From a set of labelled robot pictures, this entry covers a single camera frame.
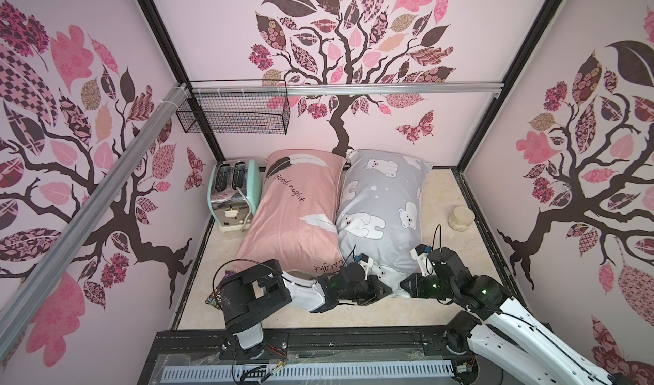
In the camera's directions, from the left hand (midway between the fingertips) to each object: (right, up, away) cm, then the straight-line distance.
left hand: (393, 297), depth 76 cm
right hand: (+2, +5, -1) cm, 5 cm away
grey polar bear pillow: (-3, +24, +8) cm, 26 cm away
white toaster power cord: (-49, +26, +14) cm, 57 cm away
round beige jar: (+31, +22, +19) cm, 42 cm away
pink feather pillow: (-33, +24, +9) cm, 41 cm away
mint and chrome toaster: (-54, +32, +12) cm, 64 cm away
